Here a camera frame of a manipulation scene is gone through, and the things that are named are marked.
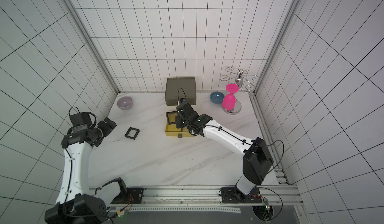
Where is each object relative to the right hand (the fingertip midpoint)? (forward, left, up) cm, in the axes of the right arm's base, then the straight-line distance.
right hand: (174, 120), depth 81 cm
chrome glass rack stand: (+26, -37, +10) cm, 46 cm away
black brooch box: (0, +31, -18) cm, 36 cm away
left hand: (-9, +32, +1) cm, 33 cm away
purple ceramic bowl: (+23, +43, -14) cm, 50 cm away
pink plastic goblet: (+17, -32, 0) cm, 36 cm away
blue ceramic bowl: (+34, -27, -16) cm, 46 cm away
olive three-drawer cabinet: (+23, +2, +2) cm, 24 cm away
